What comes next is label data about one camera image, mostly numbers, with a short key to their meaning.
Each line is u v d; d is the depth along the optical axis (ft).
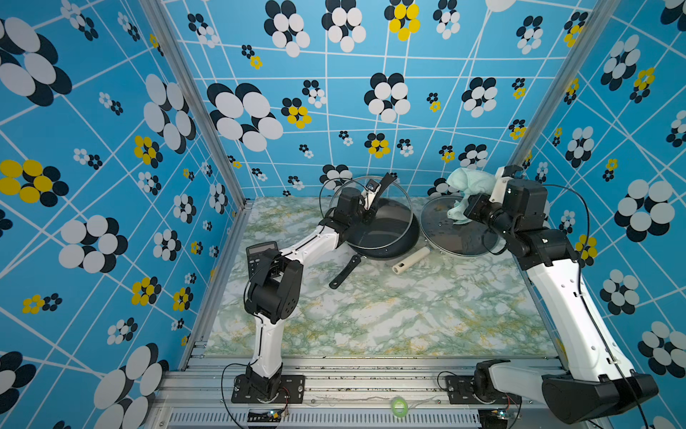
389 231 3.13
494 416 2.31
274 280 1.86
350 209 2.39
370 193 2.58
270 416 2.31
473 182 2.19
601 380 1.20
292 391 2.42
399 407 2.33
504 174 1.95
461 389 2.41
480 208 1.99
